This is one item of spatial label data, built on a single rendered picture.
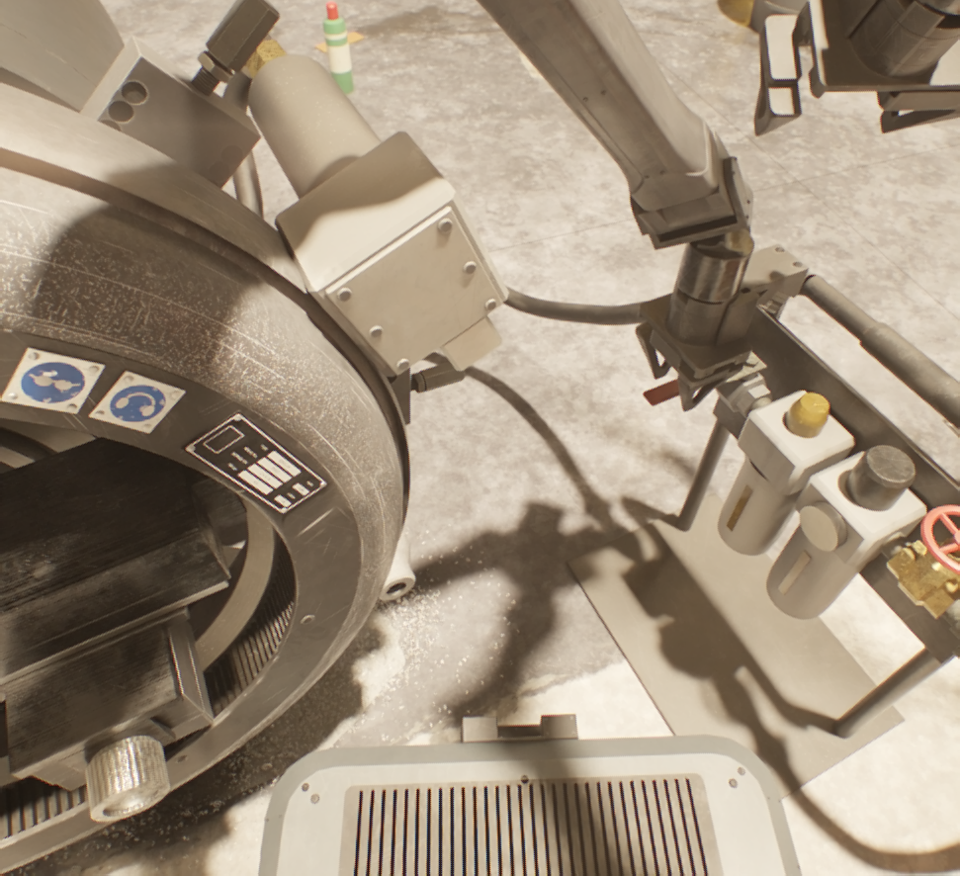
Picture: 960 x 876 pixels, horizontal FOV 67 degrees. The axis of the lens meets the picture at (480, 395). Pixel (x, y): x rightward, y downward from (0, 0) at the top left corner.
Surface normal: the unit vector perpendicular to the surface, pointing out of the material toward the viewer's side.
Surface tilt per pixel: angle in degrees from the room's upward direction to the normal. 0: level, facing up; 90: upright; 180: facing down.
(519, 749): 45
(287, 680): 90
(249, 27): 68
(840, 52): 30
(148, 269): 57
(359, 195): 23
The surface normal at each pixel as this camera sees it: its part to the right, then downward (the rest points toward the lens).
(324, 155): -0.41, -0.43
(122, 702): -0.04, -0.64
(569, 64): 0.00, 0.97
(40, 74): 0.66, -0.69
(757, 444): -0.90, 0.33
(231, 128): 0.44, 0.68
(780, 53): 0.01, -0.19
